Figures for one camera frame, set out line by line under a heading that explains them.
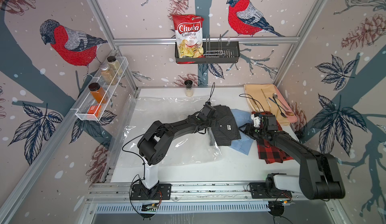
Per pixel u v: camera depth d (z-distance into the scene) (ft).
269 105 3.53
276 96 3.74
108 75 2.47
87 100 2.28
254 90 3.87
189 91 3.64
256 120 2.74
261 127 2.65
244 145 2.95
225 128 3.04
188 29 2.67
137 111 3.51
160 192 2.39
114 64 2.63
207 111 2.39
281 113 3.40
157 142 1.62
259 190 2.39
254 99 3.60
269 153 2.72
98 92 2.17
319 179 1.37
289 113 3.36
